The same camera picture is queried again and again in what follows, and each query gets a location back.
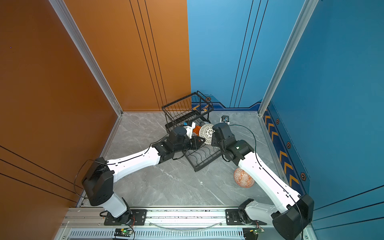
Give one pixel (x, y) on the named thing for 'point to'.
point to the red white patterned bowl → (243, 178)
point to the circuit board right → (251, 233)
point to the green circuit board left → (124, 232)
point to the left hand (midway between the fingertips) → (206, 139)
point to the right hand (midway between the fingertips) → (216, 134)
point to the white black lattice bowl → (206, 132)
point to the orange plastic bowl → (196, 130)
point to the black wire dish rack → (191, 112)
